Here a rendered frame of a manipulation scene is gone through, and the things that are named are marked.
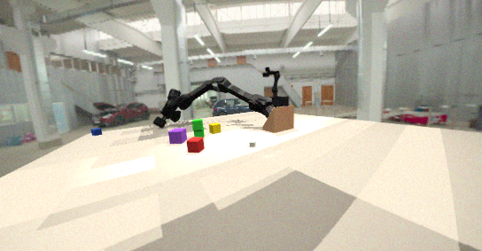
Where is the yellow block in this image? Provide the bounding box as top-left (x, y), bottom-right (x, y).
top-left (208, 123), bottom-right (221, 134)

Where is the purple block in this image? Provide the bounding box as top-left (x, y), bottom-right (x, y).
top-left (168, 129), bottom-right (187, 144)

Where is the red block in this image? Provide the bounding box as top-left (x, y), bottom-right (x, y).
top-left (186, 137), bottom-right (204, 153)

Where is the small blue block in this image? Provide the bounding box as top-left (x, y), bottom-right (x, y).
top-left (91, 129), bottom-right (102, 136)

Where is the green block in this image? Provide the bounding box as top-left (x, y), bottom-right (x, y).
top-left (192, 119), bottom-right (203, 130)
top-left (194, 128), bottom-right (205, 138)

